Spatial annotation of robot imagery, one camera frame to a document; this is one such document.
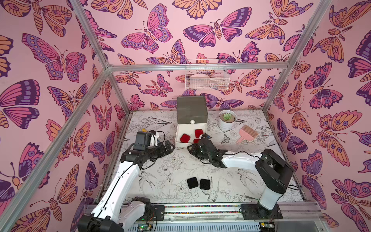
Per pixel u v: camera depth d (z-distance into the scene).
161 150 0.67
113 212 0.40
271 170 0.47
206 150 0.69
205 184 0.82
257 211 0.65
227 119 1.00
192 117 0.88
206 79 0.93
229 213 0.75
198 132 0.97
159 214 0.75
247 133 1.06
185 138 0.95
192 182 0.83
